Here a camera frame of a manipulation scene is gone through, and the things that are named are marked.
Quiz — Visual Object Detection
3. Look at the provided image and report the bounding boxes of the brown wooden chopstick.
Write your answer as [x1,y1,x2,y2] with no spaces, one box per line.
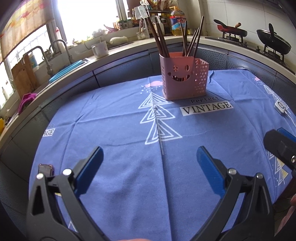
[193,16,205,57]
[184,21,188,53]
[156,20,170,58]
[146,17,166,57]
[186,28,200,57]
[180,22,187,57]

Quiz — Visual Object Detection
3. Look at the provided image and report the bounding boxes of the chrome kitchen faucet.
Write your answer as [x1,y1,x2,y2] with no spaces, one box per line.
[22,46,54,76]

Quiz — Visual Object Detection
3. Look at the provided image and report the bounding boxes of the person hand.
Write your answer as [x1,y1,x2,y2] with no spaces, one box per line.
[273,194,295,235]

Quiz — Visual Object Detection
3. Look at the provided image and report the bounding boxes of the white small button device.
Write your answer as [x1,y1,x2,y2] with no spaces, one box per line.
[274,101,288,115]

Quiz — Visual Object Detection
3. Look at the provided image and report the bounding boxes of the dark smartphone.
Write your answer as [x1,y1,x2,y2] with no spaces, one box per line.
[38,164,55,177]

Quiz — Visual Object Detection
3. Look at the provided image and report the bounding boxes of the gas stove top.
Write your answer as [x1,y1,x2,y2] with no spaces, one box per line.
[205,37,295,75]

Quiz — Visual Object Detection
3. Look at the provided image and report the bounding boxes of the blue printed tablecloth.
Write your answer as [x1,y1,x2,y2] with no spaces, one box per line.
[30,69,295,240]

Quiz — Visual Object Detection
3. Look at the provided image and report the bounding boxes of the black wok with lid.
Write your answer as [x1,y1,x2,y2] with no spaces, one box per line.
[256,23,292,55]

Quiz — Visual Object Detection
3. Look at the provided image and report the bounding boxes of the magenta cleaning cloth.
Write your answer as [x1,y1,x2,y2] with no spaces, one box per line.
[18,93,37,114]

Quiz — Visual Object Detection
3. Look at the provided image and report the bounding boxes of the pink plastic utensil holder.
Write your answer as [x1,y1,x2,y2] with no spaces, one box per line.
[159,52,209,100]

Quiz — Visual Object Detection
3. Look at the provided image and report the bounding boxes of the red frying pan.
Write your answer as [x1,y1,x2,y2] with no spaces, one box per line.
[214,19,248,37]

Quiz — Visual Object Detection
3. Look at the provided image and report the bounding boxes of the wooden cutting board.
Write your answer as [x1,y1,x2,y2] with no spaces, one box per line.
[11,55,40,98]

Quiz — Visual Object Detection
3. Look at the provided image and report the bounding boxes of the blue plastic basin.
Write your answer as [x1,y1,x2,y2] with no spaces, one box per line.
[49,60,84,83]

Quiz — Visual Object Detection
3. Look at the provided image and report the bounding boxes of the yellow cooking oil bottle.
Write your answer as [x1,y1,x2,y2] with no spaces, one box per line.
[169,6,186,36]

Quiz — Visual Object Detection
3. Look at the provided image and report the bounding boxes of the condiment rack with bottles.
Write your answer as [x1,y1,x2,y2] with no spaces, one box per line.
[127,1,179,36]

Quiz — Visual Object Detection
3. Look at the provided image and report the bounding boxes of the white ceramic mug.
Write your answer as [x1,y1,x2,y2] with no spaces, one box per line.
[92,41,109,59]

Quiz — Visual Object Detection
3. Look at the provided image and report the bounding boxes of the patterned window blind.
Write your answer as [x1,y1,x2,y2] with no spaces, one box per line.
[1,0,54,61]

